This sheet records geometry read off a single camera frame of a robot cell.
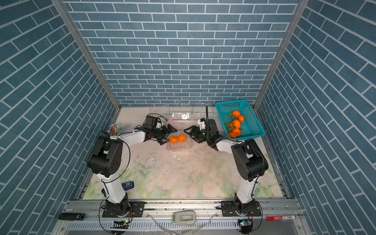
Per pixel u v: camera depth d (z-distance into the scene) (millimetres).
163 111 1211
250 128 1068
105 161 502
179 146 897
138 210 735
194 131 825
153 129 823
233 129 1010
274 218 707
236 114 1118
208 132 750
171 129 889
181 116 1019
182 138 963
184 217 696
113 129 872
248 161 500
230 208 736
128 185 785
